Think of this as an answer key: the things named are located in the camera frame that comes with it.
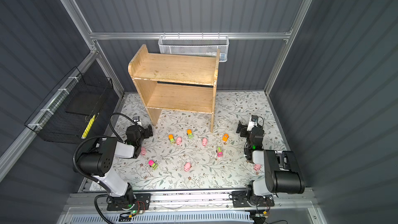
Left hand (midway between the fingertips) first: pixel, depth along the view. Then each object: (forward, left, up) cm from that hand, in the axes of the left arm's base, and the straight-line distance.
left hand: (141, 126), depth 96 cm
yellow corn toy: (-15, +14, +23) cm, 31 cm away
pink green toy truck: (-20, -48, -2) cm, 52 cm away
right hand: (-6, -67, +7) cm, 67 cm away
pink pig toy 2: (-12, -39, -3) cm, 41 cm away
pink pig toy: (-10, -24, -3) cm, 26 cm away
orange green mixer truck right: (-5, -30, -2) cm, 31 cm away
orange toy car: (-10, -52, -2) cm, 53 cm away
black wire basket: (-8, +26, +24) cm, 36 cm away
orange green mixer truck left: (-9, -19, -3) cm, 21 cm away
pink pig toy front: (-26, -29, -3) cm, 39 cm away
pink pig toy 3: (-29, -67, -2) cm, 73 cm away
